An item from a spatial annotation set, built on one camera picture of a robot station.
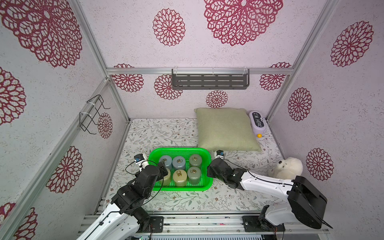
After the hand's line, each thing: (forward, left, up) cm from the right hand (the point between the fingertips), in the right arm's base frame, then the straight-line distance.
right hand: (206, 166), depth 85 cm
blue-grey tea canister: (+2, +16, +1) cm, 16 cm away
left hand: (-6, +25, +10) cm, 28 cm away
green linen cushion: (+25, -14, +4) cm, 29 cm away
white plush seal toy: (-5, -40, +9) cm, 41 cm away
